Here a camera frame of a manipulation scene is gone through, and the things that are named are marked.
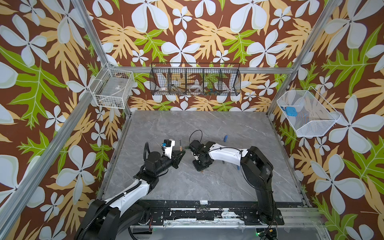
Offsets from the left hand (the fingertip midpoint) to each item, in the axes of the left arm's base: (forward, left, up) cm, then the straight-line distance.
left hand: (183, 149), depth 79 cm
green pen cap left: (+1, -2, +2) cm, 3 cm away
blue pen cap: (+20, -29, -17) cm, 39 cm away
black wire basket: (+45, -7, +14) cm, 48 cm away
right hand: (-3, -9, -18) cm, 21 cm away
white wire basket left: (+32, +43, +16) cm, 56 cm away
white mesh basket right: (+13, -70, +13) cm, 73 cm away
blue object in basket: (+21, -63, +9) cm, 67 cm away
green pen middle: (-13, -18, +12) cm, 25 cm away
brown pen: (0, +1, +3) cm, 4 cm away
